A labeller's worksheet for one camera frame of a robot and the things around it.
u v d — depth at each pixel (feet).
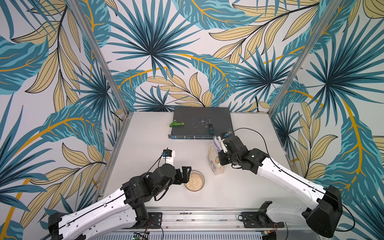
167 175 1.60
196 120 3.56
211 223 2.40
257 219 2.20
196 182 2.67
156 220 2.38
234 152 1.94
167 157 1.98
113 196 1.50
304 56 2.81
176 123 3.48
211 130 3.32
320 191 1.37
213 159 2.74
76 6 2.22
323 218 1.25
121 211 1.95
